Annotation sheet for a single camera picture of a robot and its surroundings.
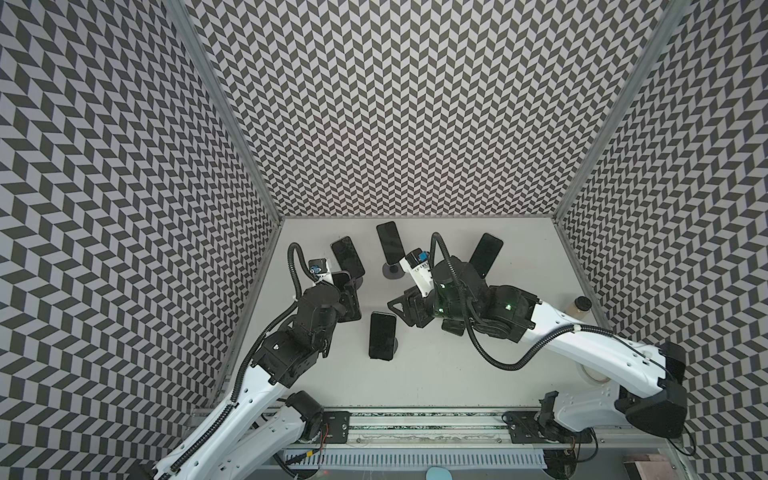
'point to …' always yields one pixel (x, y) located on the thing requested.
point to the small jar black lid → (583, 303)
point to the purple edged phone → (348, 298)
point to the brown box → (649, 467)
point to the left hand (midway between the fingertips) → (340, 284)
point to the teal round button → (438, 473)
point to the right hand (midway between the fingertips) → (398, 311)
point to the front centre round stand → (395, 344)
